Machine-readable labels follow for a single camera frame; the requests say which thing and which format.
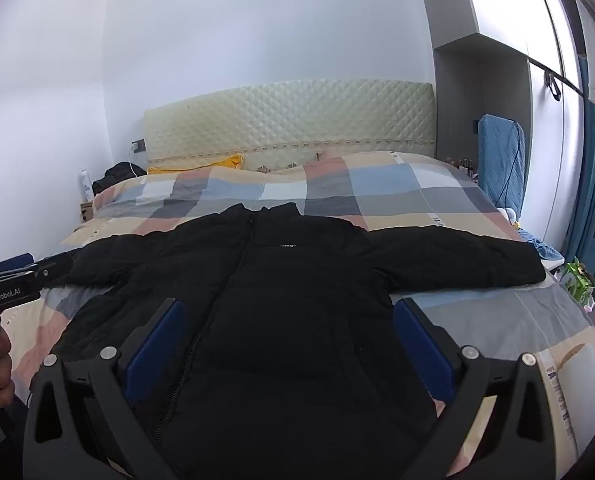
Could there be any black puffer jacket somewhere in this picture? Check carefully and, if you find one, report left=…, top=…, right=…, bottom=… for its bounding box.
left=54, top=204, right=546, bottom=479

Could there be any black clothes pile on nightstand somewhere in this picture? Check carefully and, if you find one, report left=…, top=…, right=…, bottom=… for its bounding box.
left=92, top=162, right=146, bottom=196

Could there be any wooden nightstand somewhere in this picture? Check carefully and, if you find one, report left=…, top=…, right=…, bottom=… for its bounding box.
left=80, top=202, right=94, bottom=223

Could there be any plaid checkered duvet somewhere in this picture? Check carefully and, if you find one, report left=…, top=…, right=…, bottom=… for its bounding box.
left=1, top=150, right=595, bottom=476

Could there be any white spray bottle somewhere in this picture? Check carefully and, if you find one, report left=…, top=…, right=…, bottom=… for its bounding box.
left=79, top=169, right=94, bottom=203

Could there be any green white package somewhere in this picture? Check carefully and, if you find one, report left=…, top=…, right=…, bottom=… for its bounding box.
left=560, top=258, right=595, bottom=312

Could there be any blue curtain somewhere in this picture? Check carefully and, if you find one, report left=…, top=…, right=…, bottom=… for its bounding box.
left=564, top=55, right=595, bottom=282

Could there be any yellow pillow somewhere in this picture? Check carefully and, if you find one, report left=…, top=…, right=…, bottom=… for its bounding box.
left=148, top=154, right=245, bottom=174

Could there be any blue quilted chair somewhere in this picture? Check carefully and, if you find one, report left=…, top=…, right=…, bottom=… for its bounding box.
left=477, top=114, right=526, bottom=216

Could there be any cream quilted headboard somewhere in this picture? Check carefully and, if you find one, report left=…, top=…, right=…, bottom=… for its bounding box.
left=142, top=79, right=436, bottom=170

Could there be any grey wardrobe cabinet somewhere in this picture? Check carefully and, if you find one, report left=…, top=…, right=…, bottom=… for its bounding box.
left=424, top=0, right=532, bottom=164

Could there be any wall power socket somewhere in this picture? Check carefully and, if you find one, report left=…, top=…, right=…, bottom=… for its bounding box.
left=131, top=139, right=146, bottom=154

